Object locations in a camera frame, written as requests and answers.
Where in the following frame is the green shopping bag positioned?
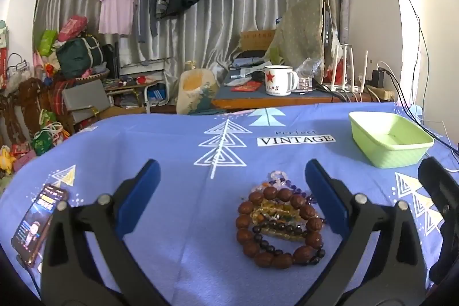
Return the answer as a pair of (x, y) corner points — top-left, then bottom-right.
(38, 30), (58, 56)

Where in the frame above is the grey folded case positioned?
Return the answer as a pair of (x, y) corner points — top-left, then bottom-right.
(62, 79), (112, 124)

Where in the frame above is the red pink bag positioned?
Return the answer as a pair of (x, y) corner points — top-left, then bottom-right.
(57, 15), (89, 42)

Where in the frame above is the multicoloured bead bracelet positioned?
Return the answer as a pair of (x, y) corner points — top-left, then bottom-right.
(256, 215), (306, 233)

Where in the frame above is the black monitor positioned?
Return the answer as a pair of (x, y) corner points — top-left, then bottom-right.
(323, 1), (337, 63)

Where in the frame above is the purple and clear bead bracelet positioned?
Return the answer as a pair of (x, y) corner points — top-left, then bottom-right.
(251, 170), (317, 206)

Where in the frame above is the olive dotted cloth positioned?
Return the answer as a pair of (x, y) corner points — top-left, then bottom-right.
(265, 0), (332, 69)

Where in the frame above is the grey curtain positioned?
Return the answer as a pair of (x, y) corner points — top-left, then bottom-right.
(34, 0), (342, 113)

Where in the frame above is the yellow bead bracelet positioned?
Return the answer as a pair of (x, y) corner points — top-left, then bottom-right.
(251, 198), (310, 244)

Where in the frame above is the green gift bag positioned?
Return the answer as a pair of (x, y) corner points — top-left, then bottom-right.
(32, 122), (69, 157)

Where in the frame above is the black bead bracelet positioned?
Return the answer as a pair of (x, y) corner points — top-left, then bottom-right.
(251, 223), (326, 266)

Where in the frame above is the grey-blue hanging garment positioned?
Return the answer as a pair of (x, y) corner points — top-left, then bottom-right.
(136, 0), (159, 43)

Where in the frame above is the green duffel bag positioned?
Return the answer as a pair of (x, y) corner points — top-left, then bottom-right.
(55, 35), (105, 80)

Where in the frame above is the red plastic bag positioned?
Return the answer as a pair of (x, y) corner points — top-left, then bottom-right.
(324, 57), (348, 81)

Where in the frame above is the white router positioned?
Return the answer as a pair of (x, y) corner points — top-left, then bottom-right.
(330, 44), (371, 93)

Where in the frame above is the brown plush toy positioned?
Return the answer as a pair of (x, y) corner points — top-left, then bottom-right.
(0, 78), (55, 146)

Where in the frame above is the white enamel mug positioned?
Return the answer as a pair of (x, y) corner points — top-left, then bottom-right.
(264, 65), (299, 97)

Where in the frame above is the black phone cable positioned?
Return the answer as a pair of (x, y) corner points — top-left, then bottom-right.
(16, 254), (41, 297)

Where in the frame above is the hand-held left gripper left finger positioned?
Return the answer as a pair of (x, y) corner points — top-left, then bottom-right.
(40, 158), (169, 306)

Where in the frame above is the clear plastic bag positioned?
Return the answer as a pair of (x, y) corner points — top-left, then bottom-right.
(296, 57), (325, 78)

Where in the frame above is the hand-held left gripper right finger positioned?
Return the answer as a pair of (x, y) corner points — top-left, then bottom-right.
(305, 158), (429, 306)

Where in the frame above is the clear plastic packet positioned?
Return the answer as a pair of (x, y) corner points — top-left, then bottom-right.
(297, 77), (317, 92)

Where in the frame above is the large brown bead bracelet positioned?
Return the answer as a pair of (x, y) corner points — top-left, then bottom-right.
(236, 186), (324, 270)

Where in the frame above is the blue printed tablecloth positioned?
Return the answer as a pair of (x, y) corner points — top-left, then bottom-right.
(0, 102), (459, 306)

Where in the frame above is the smartphone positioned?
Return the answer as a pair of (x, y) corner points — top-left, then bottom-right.
(11, 184), (69, 268)

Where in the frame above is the wooden desk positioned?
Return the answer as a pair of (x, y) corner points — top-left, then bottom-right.
(211, 69), (395, 110)

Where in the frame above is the white grain sack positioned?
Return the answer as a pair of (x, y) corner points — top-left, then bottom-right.
(176, 68), (219, 115)

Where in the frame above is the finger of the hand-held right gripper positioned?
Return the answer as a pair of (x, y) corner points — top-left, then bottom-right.
(418, 156), (459, 286)

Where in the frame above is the pink t-shirt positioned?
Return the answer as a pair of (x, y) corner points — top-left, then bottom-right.
(98, 0), (139, 36)

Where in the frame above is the green plastic basket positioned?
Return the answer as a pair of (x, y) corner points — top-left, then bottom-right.
(349, 111), (435, 169)

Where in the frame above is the black suitcase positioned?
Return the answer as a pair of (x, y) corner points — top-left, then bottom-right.
(102, 44), (119, 79)

